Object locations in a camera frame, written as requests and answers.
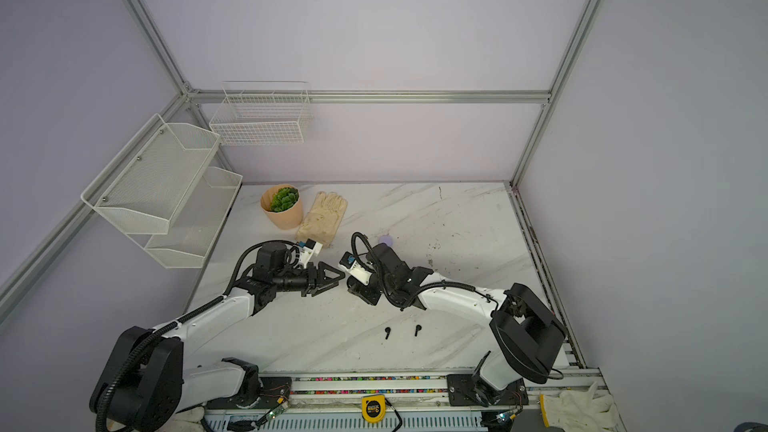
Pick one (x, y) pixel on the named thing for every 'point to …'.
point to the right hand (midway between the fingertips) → (353, 279)
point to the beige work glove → (322, 220)
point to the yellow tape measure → (373, 407)
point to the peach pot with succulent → (282, 206)
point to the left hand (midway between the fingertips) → (339, 281)
